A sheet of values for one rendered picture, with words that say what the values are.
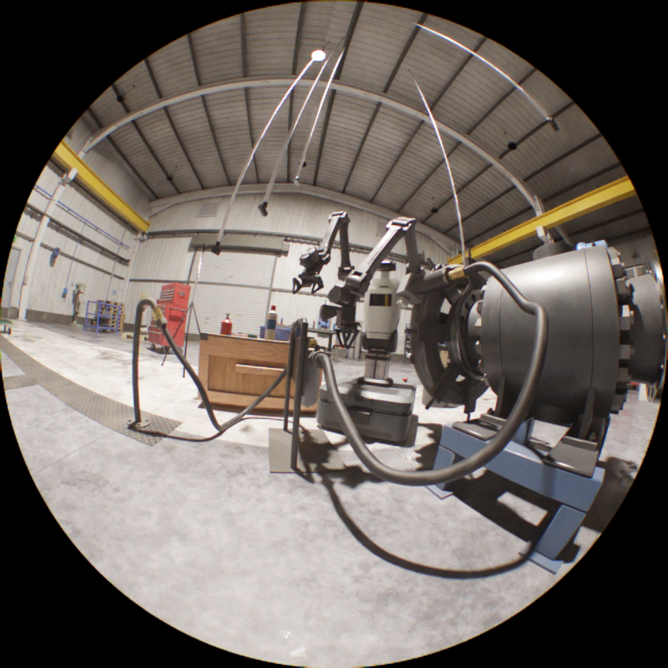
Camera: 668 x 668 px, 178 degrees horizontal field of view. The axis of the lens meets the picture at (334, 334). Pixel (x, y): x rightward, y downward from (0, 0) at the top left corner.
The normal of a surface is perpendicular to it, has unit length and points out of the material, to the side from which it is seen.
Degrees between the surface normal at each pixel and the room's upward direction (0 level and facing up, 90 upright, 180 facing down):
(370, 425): 90
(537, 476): 90
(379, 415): 90
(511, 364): 117
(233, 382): 90
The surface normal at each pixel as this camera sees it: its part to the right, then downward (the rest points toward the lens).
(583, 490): -0.95, -0.11
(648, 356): -0.88, 0.42
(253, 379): 0.29, -0.02
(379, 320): -0.41, -0.09
